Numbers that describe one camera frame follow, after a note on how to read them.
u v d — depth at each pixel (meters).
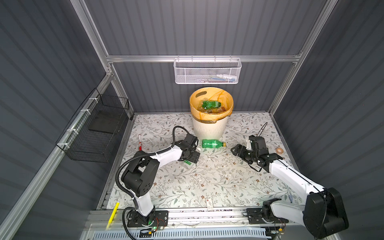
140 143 1.02
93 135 0.74
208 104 0.92
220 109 0.97
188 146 0.74
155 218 0.72
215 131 0.92
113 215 0.74
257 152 0.65
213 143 0.96
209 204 0.77
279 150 0.99
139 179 0.47
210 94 0.99
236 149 0.79
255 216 0.74
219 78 0.91
